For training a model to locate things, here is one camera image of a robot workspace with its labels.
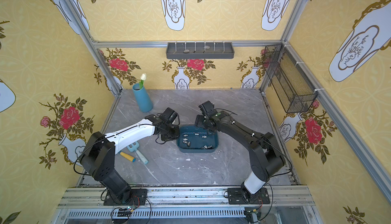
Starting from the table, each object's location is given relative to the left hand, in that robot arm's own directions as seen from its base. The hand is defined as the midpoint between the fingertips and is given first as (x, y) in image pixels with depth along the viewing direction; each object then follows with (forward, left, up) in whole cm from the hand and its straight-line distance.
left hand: (178, 137), depth 88 cm
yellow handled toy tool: (-10, +26, -5) cm, 28 cm away
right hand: (+5, -10, +4) cm, 12 cm away
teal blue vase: (+25, +24, -1) cm, 35 cm away
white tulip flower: (+27, +20, +22) cm, 40 cm away
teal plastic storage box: (+3, -7, -8) cm, 11 cm away
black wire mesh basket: (+11, -58, +27) cm, 65 cm away
